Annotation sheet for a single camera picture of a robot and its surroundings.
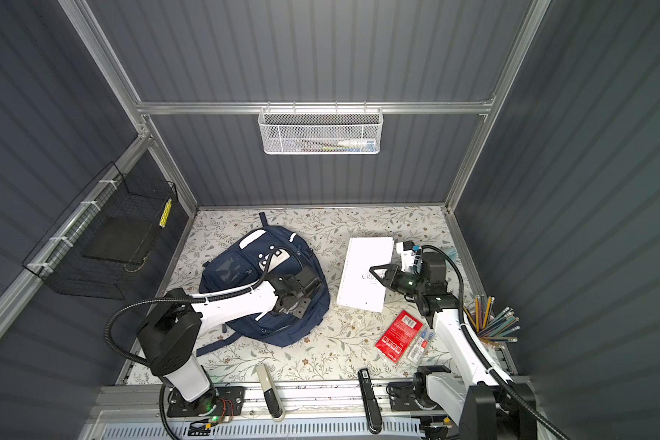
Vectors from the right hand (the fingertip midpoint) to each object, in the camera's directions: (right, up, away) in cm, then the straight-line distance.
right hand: (375, 273), depth 79 cm
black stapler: (-2, -33, -11) cm, 35 cm away
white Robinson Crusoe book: (-5, -4, +3) cm, 7 cm away
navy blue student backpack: (-36, +4, +18) cm, 41 cm away
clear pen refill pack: (+14, -22, +2) cm, 26 cm away
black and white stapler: (-29, -31, -8) cm, 43 cm away
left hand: (-25, -11, +9) cm, 28 cm away
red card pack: (+8, -21, +5) cm, 23 cm away
